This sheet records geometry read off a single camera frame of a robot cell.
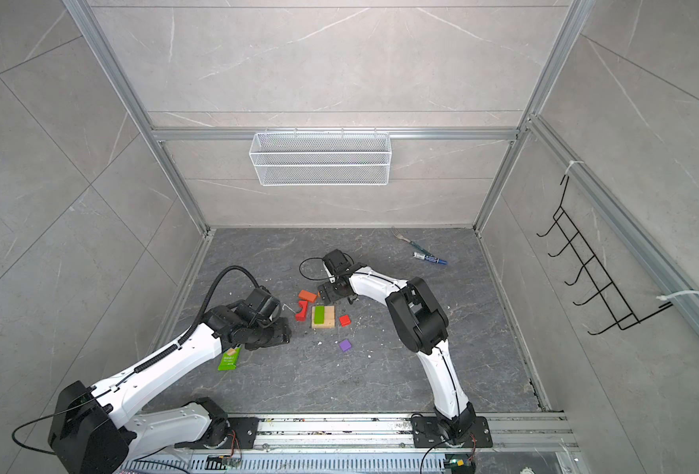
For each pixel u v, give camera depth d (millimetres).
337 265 803
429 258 1102
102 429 377
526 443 735
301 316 927
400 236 1183
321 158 979
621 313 592
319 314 935
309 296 989
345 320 942
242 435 734
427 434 729
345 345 880
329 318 927
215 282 609
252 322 615
